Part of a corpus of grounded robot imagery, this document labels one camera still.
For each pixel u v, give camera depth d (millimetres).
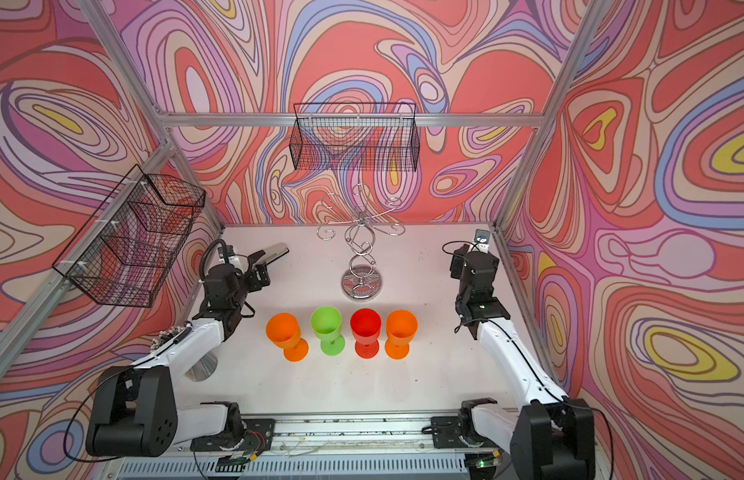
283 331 810
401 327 806
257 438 723
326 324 834
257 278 798
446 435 735
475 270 585
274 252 1098
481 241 654
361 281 1006
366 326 774
